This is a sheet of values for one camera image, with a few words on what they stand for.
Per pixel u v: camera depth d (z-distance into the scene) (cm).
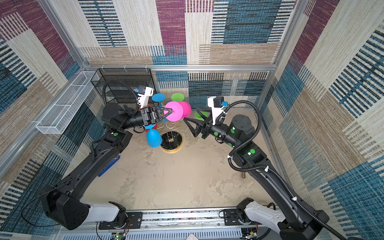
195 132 51
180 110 55
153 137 80
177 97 85
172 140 101
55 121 70
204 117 60
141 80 104
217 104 49
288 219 39
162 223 73
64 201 38
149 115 54
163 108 56
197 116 61
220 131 50
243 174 87
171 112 56
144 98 55
